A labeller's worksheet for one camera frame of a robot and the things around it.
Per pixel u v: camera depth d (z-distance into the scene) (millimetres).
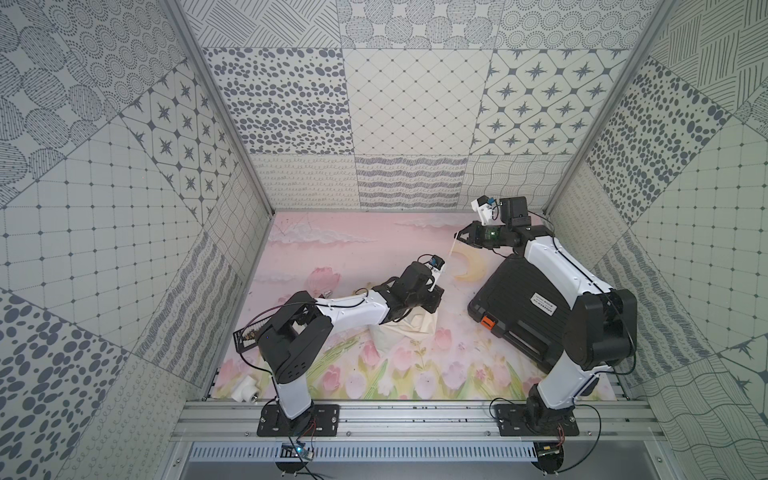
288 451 712
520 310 863
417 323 862
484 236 779
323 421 735
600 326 460
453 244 859
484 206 813
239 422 743
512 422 730
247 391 757
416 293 699
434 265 766
